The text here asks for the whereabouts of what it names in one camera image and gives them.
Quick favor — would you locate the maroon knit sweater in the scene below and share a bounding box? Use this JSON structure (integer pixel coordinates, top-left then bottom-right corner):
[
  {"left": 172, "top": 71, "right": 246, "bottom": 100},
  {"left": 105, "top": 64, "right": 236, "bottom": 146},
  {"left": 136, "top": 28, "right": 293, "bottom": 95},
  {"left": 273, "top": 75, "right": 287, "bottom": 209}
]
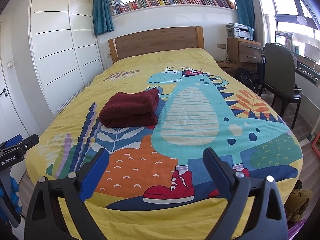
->
[{"left": 99, "top": 88, "right": 159, "bottom": 128}]

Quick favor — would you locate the mustard clothing on floor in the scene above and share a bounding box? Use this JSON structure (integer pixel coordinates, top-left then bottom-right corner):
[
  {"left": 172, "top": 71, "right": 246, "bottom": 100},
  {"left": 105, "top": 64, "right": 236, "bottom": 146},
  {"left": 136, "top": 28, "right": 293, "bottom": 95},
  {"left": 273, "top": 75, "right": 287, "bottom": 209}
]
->
[{"left": 284, "top": 180, "right": 312, "bottom": 224}]

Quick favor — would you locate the blue gloved left hand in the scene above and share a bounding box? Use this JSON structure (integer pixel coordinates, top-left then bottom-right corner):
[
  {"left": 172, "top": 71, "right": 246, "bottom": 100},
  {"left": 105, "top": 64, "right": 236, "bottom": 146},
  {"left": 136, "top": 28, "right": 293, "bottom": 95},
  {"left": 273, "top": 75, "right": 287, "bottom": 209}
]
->
[{"left": 1, "top": 175, "right": 22, "bottom": 228}]

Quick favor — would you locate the white door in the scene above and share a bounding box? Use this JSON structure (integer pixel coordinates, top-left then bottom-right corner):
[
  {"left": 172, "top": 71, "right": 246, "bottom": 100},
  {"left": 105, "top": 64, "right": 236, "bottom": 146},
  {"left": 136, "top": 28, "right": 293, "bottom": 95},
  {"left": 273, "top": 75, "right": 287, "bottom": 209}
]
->
[{"left": 0, "top": 19, "right": 29, "bottom": 181}]

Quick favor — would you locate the yellow dinosaur bedspread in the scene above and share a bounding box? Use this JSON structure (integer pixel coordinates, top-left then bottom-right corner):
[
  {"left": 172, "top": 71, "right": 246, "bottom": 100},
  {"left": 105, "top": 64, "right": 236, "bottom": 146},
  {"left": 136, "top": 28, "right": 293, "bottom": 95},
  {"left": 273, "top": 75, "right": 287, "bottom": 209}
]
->
[{"left": 25, "top": 48, "right": 303, "bottom": 239}]

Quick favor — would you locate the white sliding wardrobe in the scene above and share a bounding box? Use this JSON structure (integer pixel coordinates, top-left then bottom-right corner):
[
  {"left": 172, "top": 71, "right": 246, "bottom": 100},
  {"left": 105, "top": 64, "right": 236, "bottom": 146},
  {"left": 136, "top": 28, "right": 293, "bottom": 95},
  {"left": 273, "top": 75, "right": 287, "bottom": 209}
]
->
[{"left": 30, "top": 0, "right": 103, "bottom": 116}]

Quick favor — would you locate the black bag on floor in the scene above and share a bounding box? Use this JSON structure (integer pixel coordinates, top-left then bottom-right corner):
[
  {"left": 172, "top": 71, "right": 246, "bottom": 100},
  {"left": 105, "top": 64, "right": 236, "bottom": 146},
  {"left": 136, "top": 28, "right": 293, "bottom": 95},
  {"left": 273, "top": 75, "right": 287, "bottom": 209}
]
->
[{"left": 235, "top": 68, "right": 256, "bottom": 92}]

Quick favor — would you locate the dark office chair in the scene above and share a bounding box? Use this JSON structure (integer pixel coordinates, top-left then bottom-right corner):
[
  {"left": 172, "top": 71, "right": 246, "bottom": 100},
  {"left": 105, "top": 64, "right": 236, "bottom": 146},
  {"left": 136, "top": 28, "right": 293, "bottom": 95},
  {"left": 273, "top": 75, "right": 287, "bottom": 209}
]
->
[{"left": 260, "top": 43, "right": 302, "bottom": 128}]

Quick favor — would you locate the teal curtain left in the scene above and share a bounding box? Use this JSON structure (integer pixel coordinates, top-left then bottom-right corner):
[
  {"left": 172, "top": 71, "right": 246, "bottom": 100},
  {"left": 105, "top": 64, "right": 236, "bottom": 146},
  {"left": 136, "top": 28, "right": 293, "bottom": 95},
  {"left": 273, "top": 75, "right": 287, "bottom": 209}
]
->
[{"left": 93, "top": 0, "right": 114, "bottom": 36}]

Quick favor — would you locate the teal curtain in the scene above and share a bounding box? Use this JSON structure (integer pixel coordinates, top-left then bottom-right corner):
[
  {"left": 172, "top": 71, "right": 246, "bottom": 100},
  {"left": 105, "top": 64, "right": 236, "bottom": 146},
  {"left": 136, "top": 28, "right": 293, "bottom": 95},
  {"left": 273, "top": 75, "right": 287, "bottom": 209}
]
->
[
  {"left": 235, "top": 0, "right": 255, "bottom": 39},
  {"left": 93, "top": 0, "right": 114, "bottom": 36}
]

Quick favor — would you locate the wooden drawer nightstand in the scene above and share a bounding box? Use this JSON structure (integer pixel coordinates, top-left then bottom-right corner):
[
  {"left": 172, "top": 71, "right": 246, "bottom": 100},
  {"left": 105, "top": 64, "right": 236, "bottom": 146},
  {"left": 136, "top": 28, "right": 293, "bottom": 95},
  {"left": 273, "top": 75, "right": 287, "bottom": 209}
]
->
[{"left": 227, "top": 37, "right": 262, "bottom": 64}]

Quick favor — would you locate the white desk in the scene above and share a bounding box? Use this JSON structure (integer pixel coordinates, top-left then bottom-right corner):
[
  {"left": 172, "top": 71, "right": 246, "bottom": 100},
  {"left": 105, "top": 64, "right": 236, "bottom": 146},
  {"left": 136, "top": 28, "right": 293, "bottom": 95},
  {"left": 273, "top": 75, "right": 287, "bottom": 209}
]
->
[{"left": 274, "top": 31, "right": 320, "bottom": 136}]

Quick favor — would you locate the row of books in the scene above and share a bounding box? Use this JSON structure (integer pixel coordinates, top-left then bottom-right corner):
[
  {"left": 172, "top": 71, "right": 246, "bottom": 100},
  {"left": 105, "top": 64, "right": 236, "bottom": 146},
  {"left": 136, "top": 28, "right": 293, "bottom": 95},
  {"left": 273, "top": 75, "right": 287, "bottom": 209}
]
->
[{"left": 109, "top": 0, "right": 236, "bottom": 16}]

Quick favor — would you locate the wooden headboard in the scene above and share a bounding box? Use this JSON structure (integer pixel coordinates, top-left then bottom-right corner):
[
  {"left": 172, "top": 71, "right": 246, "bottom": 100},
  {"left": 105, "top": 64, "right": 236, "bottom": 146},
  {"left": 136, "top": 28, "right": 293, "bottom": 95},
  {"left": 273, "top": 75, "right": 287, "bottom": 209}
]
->
[{"left": 108, "top": 27, "right": 204, "bottom": 63}]

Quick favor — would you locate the white printer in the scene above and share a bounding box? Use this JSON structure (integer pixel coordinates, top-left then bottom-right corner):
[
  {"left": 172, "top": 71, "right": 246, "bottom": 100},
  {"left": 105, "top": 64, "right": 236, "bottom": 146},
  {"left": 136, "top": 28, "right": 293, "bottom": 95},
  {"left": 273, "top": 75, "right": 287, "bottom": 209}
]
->
[{"left": 226, "top": 23, "right": 254, "bottom": 41}]

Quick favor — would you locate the teal curtain right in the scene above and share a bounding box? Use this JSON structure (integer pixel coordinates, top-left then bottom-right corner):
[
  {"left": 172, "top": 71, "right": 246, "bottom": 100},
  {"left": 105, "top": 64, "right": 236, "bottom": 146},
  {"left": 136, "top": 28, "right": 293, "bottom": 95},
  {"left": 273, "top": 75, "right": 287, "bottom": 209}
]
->
[{"left": 235, "top": 0, "right": 255, "bottom": 39}]

